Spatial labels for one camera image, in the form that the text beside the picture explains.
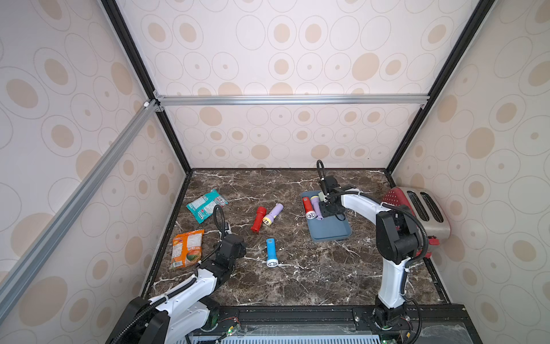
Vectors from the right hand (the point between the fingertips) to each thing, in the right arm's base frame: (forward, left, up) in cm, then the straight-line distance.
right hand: (336, 210), depth 99 cm
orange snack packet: (-23, +63, +1) cm, 67 cm away
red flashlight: (-1, +13, +1) cm, 13 cm away
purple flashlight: (+3, +10, +2) cm, 11 cm away
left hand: (-18, +42, +3) cm, 46 cm away
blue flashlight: (-22, +29, -1) cm, 36 cm away
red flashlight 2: (-3, +35, 0) cm, 35 cm away
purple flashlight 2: (-7, +31, 0) cm, 32 cm away
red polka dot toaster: (-4, -34, +11) cm, 36 cm away
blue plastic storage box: (-9, +4, -2) cm, 10 cm away
